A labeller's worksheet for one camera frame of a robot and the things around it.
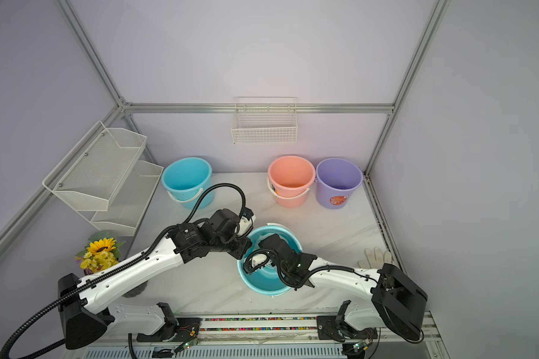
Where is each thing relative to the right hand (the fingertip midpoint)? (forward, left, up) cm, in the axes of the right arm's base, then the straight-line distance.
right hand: (268, 234), depth 83 cm
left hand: (-8, +7, +6) cm, 12 cm away
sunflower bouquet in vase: (-12, +49, +14) cm, 52 cm away
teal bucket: (-13, +1, -11) cm, 17 cm away
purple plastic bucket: (+34, -34, -8) cm, 49 cm away
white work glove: (-5, -43, -13) cm, 46 cm away
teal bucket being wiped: (+26, +36, +5) cm, 45 cm away
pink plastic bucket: (+26, -9, +3) cm, 27 cm away
